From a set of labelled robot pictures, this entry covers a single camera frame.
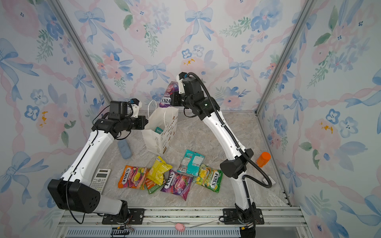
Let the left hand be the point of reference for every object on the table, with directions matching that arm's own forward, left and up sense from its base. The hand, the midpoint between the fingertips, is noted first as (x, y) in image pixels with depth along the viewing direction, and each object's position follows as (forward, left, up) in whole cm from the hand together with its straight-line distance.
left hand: (148, 119), depth 78 cm
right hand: (+5, -13, +12) cm, 19 cm away
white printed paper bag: (+12, -1, -22) cm, 26 cm away
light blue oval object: (-4, +19, -23) cm, 31 cm away
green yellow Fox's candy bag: (-22, -33, -25) cm, 46 cm away
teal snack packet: (-13, -22, -24) cm, 36 cm away
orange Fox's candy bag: (-22, +10, -25) cm, 34 cm away
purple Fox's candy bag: (-25, -15, -25) cm, 38 cm away
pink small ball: (-45, -18, -26) cm, 55 cm away
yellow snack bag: (-20, -3, -22) cm, 30 cm away
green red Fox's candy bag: (+9, 0, -21) cm, 23 cm away
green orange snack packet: (-26, -1, -26) cm, 37 cm away
